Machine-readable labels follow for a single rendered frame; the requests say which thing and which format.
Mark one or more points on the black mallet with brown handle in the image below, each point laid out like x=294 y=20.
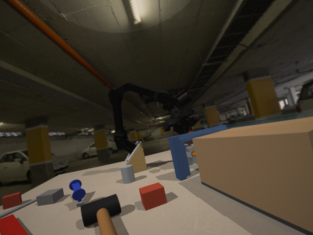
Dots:
x=101 y=211

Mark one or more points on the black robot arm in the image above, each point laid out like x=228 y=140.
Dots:
x=162 y=96

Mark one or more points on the grey cylinder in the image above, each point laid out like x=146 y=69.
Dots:
x=127 y=173

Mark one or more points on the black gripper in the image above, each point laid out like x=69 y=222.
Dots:
x=181 y=127

